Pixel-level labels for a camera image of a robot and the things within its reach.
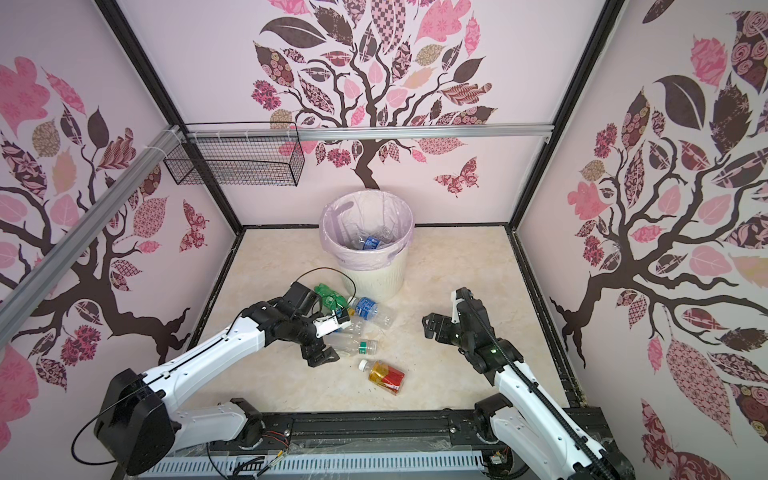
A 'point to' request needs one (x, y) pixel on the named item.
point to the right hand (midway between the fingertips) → (436, 318)
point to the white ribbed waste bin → (379, 284)
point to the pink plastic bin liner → (349, 213)
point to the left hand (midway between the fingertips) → (329, 346)
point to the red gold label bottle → (384, 376)
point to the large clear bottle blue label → (370, 242)
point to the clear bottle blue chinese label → (359, 326)
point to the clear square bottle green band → (347, 343)
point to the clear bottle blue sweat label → (368, 309)
